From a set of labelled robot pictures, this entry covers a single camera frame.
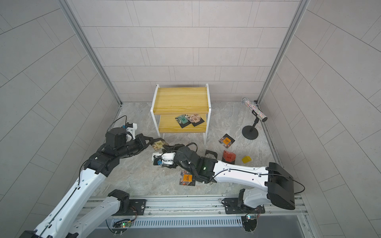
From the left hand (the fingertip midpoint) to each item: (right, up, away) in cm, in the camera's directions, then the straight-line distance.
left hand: (156, 137), depth 72 cm
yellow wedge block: (+49, -15, +14) cm, 53 cm away
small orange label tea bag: (+39, -6, +23) cm, 45 cm away
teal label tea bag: (+12, +8, +15) cm, 20 cm away
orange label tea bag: (+14, -24, +8) cm, 29 cm away
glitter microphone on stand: (+55, 0, +26) cm, 61 cm away
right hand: (+5, -3, -3) cm, 7 cm away
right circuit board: (+44, -38, -4) cm, 58 cm away
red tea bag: (+39, -14, +15) cm, 44 cm away
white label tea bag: (+28, -13, +16) cm, 35 cm away
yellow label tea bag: (+2, -3, -3) cm, 5 cm away
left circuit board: (-13, -37, -6) cm, 40 cm away
